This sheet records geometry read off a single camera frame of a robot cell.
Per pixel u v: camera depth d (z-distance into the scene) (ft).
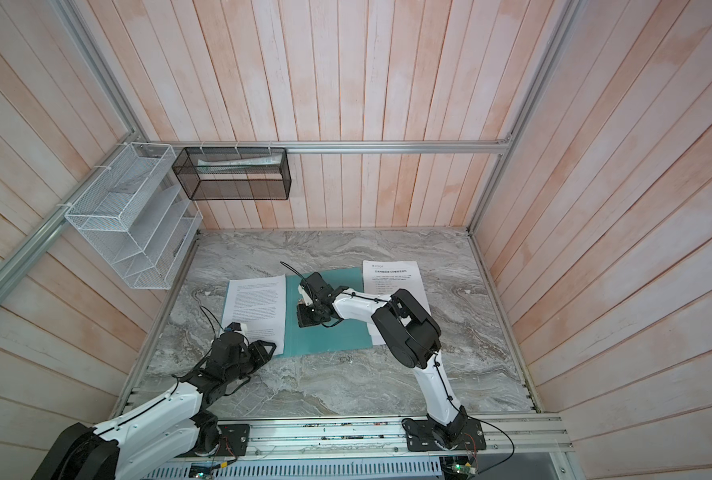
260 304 3.25
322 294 2.53
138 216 2.41
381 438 2.46
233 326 2.64
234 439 2.41
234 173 3.41
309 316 2.75
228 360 2.21
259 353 2.51
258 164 2.95
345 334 2.96
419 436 2.40
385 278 3.49
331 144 3.22
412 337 1.78
